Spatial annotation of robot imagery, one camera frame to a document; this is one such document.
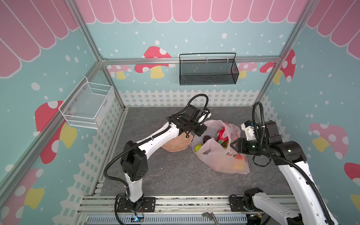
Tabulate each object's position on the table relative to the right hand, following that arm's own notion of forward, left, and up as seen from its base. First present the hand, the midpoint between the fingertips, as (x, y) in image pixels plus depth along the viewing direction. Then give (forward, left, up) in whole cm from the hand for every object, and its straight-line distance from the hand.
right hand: (233, 144), depth 67 cm
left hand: (+14, +12, -7) cm, 20 cm away
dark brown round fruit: (+18, +9, -22) cm, 30 cm away
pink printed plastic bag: (0, +4, -16) cm, 17 cm away
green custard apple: (+10, +15, -21) cm, 28 cm away
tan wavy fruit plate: (+15, +27, -25) cm, 40 cm away
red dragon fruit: (+16, 0, -21) cm, 26 cm away
